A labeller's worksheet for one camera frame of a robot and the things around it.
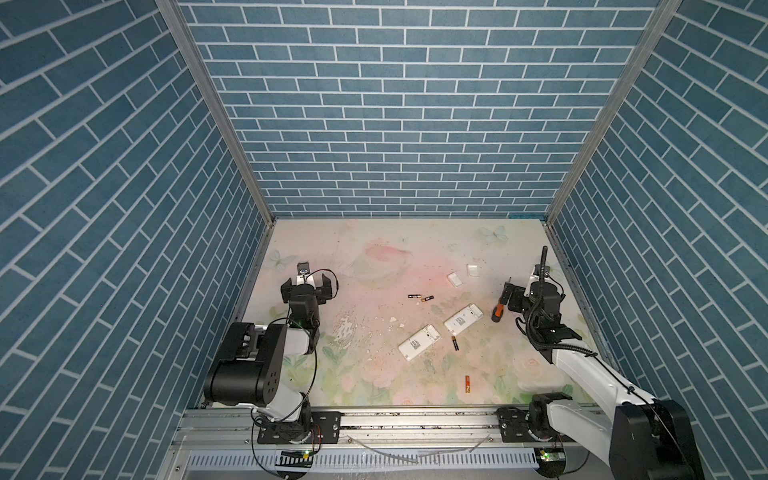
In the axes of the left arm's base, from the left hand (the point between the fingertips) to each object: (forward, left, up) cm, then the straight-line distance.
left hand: (308, 275), depth 92 cm
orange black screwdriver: (-9, -60, -7) cm, 61 cm away
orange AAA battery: (-30, -47, -9) cm, 56 cm away
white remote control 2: (-12, -48, -7) cm, 50 cm away
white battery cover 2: (+7, -55, -8) cm, 56 cm away
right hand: (-6, -64, +4) cm, 64 cm away
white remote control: (-19, -34, -7) cm, 40 cm away
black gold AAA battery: (-2, -35, -9) cm, 36 cm away
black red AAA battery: (-19, -45, -9) cm, 50 cm away
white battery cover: (+4, -48, -9) cm, 49 cm away
